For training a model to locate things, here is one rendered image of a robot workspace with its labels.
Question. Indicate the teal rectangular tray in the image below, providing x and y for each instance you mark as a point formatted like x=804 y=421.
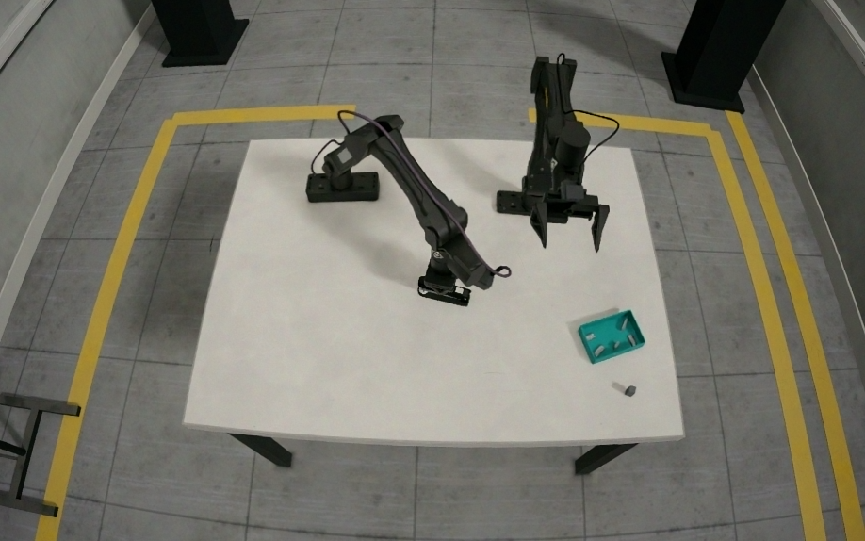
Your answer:
x=607 y=331

